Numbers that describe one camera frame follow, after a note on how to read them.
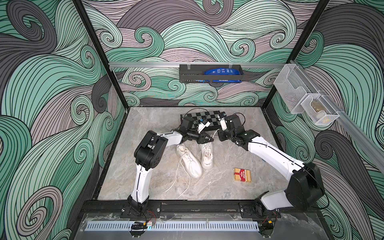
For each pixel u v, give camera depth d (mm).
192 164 855
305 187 407
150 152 545
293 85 779
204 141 836
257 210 659
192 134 838
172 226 697
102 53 880
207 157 854
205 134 849
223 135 749
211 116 1080
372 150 504
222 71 922
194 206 741
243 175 833
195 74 951
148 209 726
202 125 842
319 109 656
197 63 928
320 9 724
